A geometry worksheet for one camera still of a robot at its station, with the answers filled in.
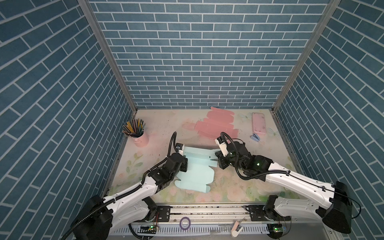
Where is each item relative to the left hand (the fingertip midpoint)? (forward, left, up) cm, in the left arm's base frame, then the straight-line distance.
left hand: (186, 157), depth 84 cm
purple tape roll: (-31, +2, -9) cm, 32 cm away
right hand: (-2, -15, +9) cm, 18 cm away
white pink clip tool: (-35, -23, -7) cm, 43 cm away
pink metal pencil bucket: (+13, +29, -4) cm, 32 cm away
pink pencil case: (+31, -53, -8) cm, 62 cm away
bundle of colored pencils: (+20, +33, +2) cm, 38 cm away
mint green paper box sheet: (-9, -7, -3) cm, 12 cm away
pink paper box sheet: (+35, -23, -10) cm, 43 cm away
